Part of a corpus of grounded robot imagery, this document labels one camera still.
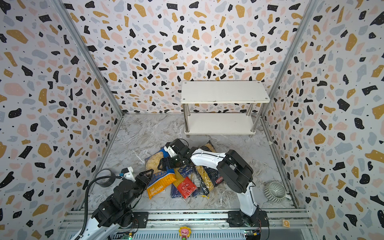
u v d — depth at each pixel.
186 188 0.78
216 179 0.82
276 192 0.83
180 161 0.70
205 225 0.73
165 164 0.77
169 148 0.82
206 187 0.78
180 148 0.71
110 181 0.84
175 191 0.80
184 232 0.67
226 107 1.24
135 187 0.66
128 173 0.72
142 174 0.72
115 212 0.57
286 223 0.73
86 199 0.57
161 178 0.79
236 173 0.50
